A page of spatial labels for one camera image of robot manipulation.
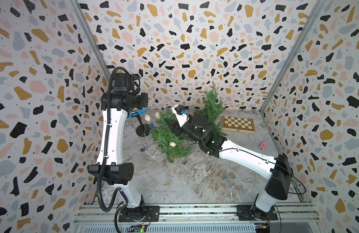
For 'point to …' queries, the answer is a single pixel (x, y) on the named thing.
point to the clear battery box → (224, 177)
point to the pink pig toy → (263, 145)
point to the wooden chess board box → (238, 124)
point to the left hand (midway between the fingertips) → (147, 98)
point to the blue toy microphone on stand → (142, 130)
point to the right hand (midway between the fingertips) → (171, 115)
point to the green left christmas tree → (173, 146)
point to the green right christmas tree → (211, 108)
